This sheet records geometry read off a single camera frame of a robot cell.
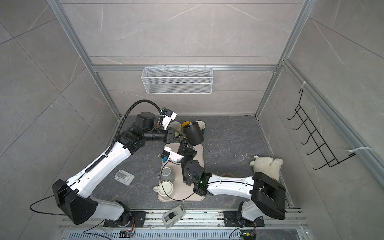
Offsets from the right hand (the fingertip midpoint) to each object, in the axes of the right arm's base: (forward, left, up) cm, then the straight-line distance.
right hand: (187, 138), depth 71 cm
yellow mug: (+27, +3, -20) cm, 33 cm away
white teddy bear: (-6, -44, -21) cm, 49 cm away
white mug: (-15, +12, -24) cm, 31 cm away
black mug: (0, -3, +3) cm, 4 cm away
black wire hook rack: (+14, -58, +5) cm, 60 cm away
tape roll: (-7, -23, -28) cm, 37 cm away
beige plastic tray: (-16, +5, -30) cm, 35 cm away
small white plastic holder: (-8, +39, -26) cm, 47 cm away
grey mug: (-10, +12, -19) cm, 25 cm away
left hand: (+1, +2, +4) cm, 4 cm away
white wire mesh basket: (+48, +8, +1) cm, 49 cm away
